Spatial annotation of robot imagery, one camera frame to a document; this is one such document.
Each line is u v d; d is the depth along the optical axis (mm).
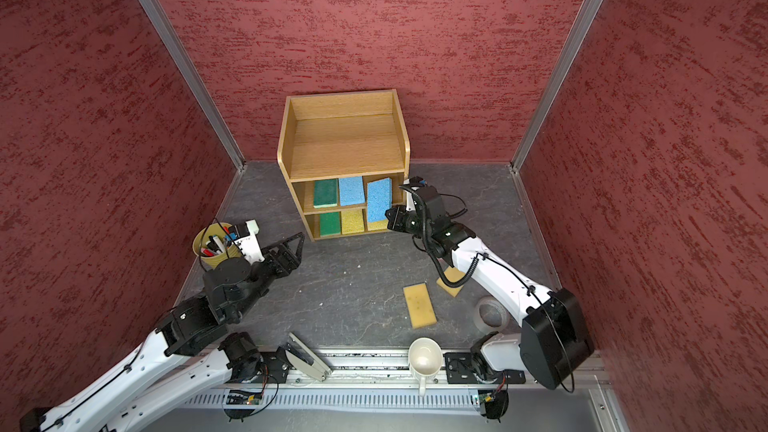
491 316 831
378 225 979
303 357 741
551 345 404
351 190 893
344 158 789
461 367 741
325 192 875
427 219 608
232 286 480
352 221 1002
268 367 738
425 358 745
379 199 827
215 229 855
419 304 833
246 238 588
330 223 972
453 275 921
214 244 860
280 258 590
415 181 728
